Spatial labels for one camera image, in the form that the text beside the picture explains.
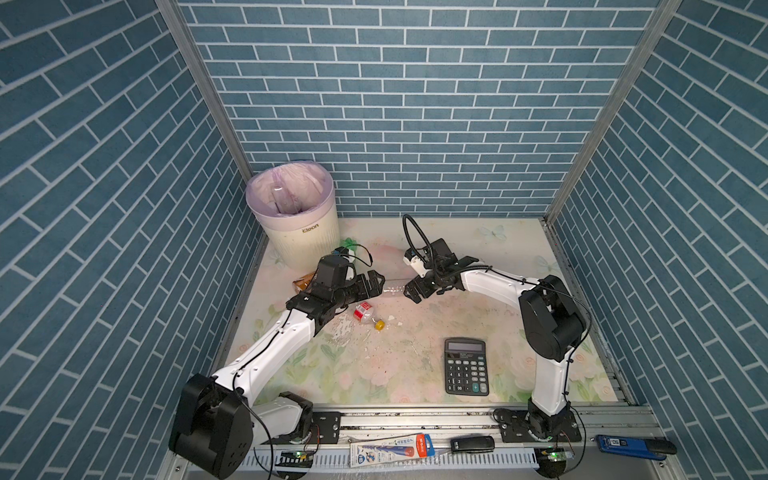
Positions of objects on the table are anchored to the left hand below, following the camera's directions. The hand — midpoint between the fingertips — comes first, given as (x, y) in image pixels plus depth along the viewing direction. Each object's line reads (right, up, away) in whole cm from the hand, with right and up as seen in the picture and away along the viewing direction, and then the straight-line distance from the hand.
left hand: (374, 281), depth 82 cm
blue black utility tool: (+67, -38, -13) cm, 78 cm away
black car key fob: (+24, -35, -15) cm, 45 cm away
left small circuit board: (-18, -42, -10) cm, 47 cm away
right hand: (+11, -2, +13) cm, 17 cm away
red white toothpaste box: (+5, -38, -13) cm, 41 cm away
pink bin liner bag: (-30, +30, +20) cm, 47 cm away
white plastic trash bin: (-23, +11, +7) cm, 27 cm away
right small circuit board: (+45, -41, -11) cm, 62 cm away
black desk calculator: (+25, -24, 0) cm, 35 cm away
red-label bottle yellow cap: (-4, -10, +7) cm, 13 cm away
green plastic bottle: (-11, +11, +27) cm, 32 cm away
